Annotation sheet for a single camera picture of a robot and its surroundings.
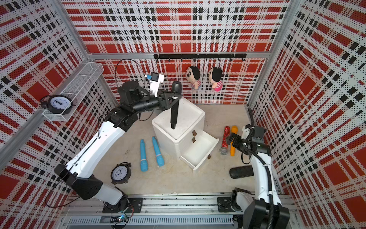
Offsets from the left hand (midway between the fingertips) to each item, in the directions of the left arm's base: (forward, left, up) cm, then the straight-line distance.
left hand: (181, 96), depth 61 cm
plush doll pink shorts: (+34, -20, -14) cm, 42 cm away
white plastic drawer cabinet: (-4, -2, -31) cm, 32 cm away
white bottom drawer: (-8, -7, -43) cm, 44 cm away
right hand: (-6, -29, -30) cm, 42 cm away
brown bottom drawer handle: (-10, -15, -41) cm, 45 cm away
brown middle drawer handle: (-2, -5, -34) cm, 35 cm away
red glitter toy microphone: (-5, -25, -43) cm, 50 cm away
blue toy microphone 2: (-9, +16, -45) cm, 48 cm away
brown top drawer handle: (-2, -6, -27) cm, 27 cm away
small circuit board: (-41, +32, -45) cm, 69 cm away
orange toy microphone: (+11, -35, -43) cm, 57 cm away
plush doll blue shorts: (+34, -5, -12) cm, 36 cm away
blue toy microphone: (-13, +25, -43) cm, 51 cm away
